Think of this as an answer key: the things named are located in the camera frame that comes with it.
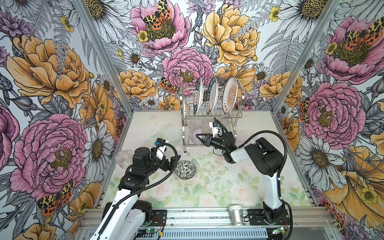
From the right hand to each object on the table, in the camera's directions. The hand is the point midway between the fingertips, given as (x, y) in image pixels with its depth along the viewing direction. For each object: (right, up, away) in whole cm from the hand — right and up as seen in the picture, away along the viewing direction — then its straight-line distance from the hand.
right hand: (197, 138), depth 90 cm
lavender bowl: (0, +5, +3) cm, 5 cm away
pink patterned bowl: (-7, -18, -3) cm, 19 cm away
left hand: (-13, -8, -13) cm, 20 cm away
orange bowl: (-7, -22, -8) cm, 24 cm away
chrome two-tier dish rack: (-5, +10, +9) cm, 14 cm away
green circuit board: (-23, -42, -19) cm, 51 cm away
